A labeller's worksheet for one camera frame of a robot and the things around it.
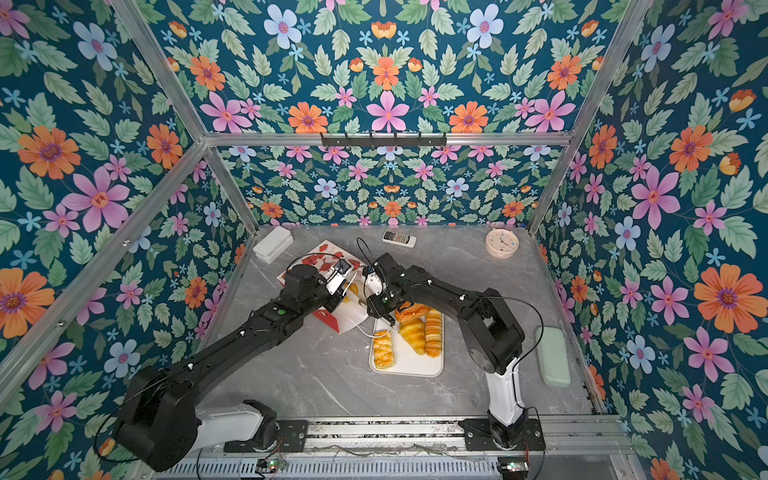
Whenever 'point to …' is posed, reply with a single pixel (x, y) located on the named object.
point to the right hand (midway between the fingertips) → (374, 305)
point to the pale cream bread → (413, 330)
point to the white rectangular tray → (407, 361)
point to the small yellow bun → (354, 288)
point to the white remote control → (408, 241)
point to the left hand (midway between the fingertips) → (346, 272)
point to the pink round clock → (501, 243)
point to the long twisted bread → (433, 333)
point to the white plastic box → (272, 244)
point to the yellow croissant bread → (383, 349)
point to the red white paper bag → (352, 310)
